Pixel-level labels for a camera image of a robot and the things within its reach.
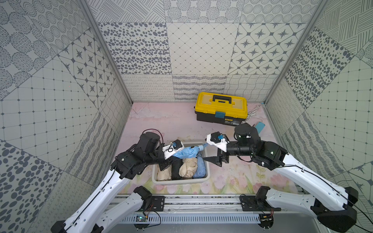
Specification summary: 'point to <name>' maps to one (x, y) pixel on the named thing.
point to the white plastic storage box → (205, 180)
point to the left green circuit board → (141, 218)
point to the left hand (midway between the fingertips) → (176, 150)
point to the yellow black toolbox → (222, 108)
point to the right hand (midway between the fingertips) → (207, 148)
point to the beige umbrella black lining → (189, 166)
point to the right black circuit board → (266, 221)
